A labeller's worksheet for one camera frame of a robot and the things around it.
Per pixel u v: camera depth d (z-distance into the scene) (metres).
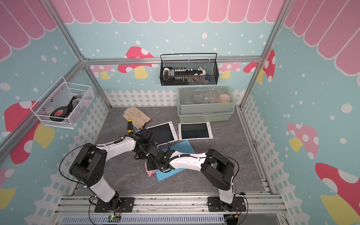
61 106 0.74
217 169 0.47
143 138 0.76
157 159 0.63
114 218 0.73
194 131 1.13
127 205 0.74
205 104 1.02
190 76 0.87
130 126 1.08
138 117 1.12
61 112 0.69
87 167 0.47
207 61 0.89
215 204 0.76
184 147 0.98
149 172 0.79
